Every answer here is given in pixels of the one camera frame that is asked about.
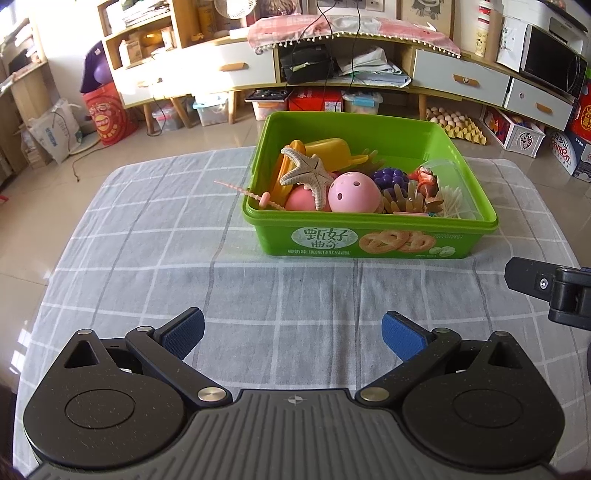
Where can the white power strip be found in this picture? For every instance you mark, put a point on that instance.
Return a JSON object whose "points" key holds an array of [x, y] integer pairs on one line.
{"points": [[369, 5]]}

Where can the red carton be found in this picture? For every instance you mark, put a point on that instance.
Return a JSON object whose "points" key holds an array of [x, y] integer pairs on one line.
{"points": [[581, 115]]}

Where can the small white fan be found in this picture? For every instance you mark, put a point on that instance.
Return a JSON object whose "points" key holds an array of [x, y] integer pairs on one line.
{"points": [[235, 7]]}

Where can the purple toy grapes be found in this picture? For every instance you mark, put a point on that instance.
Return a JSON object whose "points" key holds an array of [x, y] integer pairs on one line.
{"points": [[390, 179]]}

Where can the black microwave oven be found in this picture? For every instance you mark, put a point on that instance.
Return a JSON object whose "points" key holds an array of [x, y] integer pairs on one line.
{"points": [[549, 60]]}

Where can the yellow plastic toy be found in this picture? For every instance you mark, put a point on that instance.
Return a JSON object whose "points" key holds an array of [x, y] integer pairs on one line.
{"points": [[328, 150]]}

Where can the pink lace cloth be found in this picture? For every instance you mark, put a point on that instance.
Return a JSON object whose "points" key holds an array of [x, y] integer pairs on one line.
{"points": [[406, 32]]}

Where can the yellow packet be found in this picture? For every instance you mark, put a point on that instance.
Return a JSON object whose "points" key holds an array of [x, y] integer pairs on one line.
{"points": [[207, 18]]}

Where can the clear storage bin blue latch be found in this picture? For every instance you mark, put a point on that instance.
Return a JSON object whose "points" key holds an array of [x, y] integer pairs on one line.
{"points": [[210, 113]]}

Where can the black bag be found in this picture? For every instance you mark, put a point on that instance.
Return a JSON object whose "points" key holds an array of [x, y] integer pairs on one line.
{"points": [[304, 64]]}

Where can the beige starfish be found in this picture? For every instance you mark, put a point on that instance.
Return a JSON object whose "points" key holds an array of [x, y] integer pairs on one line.
{"points": [[307, 173]]}

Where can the red gift bag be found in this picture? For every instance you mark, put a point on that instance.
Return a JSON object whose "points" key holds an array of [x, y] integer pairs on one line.
{"points": [[108, 115]]}

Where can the white blue cloth pile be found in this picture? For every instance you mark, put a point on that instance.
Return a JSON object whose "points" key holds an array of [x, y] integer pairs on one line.
{"points": [[374, 64]]}

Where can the white printed paper bag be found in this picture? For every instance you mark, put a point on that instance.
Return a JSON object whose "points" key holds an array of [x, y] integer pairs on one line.
{"points": [[510, 44]]}

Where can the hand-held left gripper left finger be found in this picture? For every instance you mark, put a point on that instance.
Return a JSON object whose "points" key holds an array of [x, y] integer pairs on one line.
{"points": [[182, 334]]}

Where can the yellow tray of eggs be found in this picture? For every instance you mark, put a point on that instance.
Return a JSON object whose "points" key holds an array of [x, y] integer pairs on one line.
{"points": [[452, 122]]}

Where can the white woven sack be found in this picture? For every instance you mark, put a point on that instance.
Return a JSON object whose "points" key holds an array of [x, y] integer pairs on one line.
{"points": [[55, 131]]}

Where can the framed cartoon picture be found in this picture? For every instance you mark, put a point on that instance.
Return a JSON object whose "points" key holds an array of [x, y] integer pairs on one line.
{"points": [[425, 9]]}

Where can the pink clear capsule ball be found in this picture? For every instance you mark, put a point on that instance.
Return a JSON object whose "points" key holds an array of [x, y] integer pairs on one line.
{"points": [[353, 191]]}

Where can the stack of papers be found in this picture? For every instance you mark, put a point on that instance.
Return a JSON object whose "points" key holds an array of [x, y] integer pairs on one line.
{"points": [[145, 11]]}

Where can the framed panda picture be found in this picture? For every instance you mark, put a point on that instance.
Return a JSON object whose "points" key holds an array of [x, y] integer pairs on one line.
{"points": [[277, 7]]}

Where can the white printed crate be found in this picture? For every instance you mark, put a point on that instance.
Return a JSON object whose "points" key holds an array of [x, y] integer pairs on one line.
{"points": [[524, 138]]}

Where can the white wooden TV cabinet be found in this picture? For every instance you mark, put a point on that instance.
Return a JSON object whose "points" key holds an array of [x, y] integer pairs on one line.
{"points": [[138, 81]]}

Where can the clear bin orange contents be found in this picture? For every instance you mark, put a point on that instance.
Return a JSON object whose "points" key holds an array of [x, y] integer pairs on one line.
{"points": [[268, 110]]}

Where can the grey checked tablecloth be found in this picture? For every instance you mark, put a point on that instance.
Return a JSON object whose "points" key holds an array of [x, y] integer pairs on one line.
{"points": [[184, 277]]}

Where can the clear cotton swab jar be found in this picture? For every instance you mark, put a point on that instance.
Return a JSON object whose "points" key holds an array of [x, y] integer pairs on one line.
{"points": [[457, 184]]}

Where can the white printer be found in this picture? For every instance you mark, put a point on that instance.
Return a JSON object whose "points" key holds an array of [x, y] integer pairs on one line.
{"points": [[545, 18]]}

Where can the small cardboard box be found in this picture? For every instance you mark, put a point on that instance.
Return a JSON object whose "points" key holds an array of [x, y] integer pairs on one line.
{"points": [[130, 51]]}

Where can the clear bin blue lid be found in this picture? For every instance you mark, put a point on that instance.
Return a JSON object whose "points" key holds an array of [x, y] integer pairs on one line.
{"points": [[362, 104]]}

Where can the pink squeeze toy red hat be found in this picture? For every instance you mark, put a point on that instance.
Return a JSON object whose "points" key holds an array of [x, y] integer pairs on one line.
{"points": [[300, 201]]}

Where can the tall printed tube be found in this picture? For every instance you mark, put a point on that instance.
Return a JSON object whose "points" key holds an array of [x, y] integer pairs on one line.
{"points": [[487, 37]]}

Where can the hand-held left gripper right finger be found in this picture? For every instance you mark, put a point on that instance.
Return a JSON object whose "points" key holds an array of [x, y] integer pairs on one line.
{"points": [[404, 337]]}

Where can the wooden shelf unit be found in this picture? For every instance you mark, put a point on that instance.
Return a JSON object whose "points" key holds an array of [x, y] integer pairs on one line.
{"points": [[27, 92]]}

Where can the blue white carton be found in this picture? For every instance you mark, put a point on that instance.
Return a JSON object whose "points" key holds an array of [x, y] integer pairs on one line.
{"points": [[563, 152]]}

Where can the red flat box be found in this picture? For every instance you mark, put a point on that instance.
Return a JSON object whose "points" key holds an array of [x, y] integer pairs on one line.
{"points": [[314, 99]]}

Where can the green plastic box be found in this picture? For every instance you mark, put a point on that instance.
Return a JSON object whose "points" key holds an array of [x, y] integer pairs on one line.
{"points": [[277, 240]]}

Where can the purple balloon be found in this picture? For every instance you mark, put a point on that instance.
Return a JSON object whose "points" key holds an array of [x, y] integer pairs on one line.
{"points": [[94, 69]]}

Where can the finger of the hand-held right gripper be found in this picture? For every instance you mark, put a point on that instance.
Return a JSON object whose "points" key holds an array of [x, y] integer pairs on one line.
{"points": [[526, 277]]}

